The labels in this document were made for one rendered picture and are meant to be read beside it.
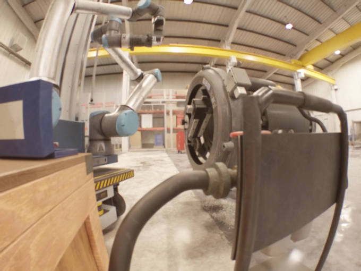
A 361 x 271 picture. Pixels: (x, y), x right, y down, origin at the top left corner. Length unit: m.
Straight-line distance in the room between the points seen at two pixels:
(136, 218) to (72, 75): 1.10
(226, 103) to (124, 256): 0.72
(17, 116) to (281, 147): 0.40
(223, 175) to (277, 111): 0.94
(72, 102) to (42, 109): 0.88
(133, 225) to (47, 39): 0.65
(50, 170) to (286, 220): 0.38
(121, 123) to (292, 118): 1.11
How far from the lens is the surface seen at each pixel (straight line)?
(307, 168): 0.35
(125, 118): 0.89
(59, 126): 0.99
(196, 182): 0.23
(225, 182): 0.24
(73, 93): 1.15
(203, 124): 1.13
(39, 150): 0.26
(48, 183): 0.23
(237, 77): 0.76
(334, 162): 0.48
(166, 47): 9.49
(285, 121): 1.17
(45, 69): 0.64
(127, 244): 0.23
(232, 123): 0.77
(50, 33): 0.71
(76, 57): 1.27
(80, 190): 0.34
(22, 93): 0.28
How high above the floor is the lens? 0.49
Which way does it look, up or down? 2 degrees up
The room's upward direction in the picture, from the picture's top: 2 degrees counter-clockwise
